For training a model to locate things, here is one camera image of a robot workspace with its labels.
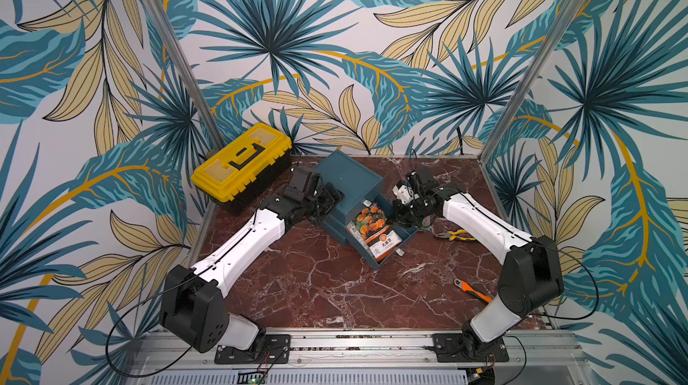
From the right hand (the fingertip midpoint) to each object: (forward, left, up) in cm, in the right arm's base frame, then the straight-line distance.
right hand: (387, 220), depth 85 cm
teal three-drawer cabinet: (+9, +9, +9) cm, 16 cm away
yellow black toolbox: (+16, +50, +5) cm, 53 cm away
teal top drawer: (-3, +13, +8) cm, 16 cm away
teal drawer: (-5, -5, +1) cm, 7 cm away
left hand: (+1, +15, +8) cm, 17 cm away
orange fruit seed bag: (-1, +5, -2) cm, 6 cm away
